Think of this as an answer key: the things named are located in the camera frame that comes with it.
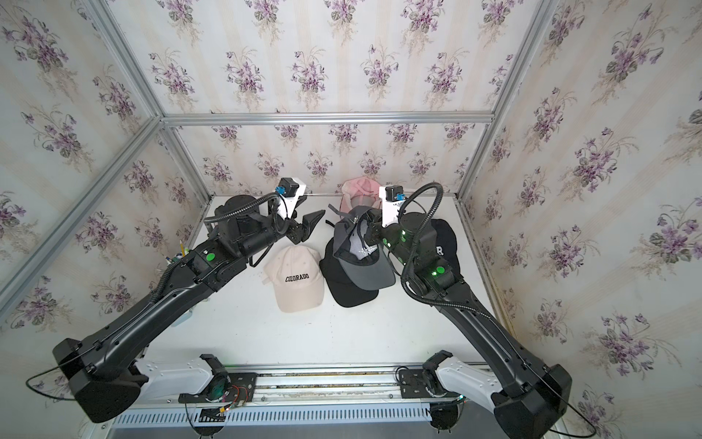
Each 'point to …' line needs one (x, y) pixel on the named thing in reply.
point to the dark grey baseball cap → (360, 263)
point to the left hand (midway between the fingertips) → (316, 203)
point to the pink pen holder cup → (183, 254)
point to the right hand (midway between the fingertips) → (370, 209)
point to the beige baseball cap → (296, 275)
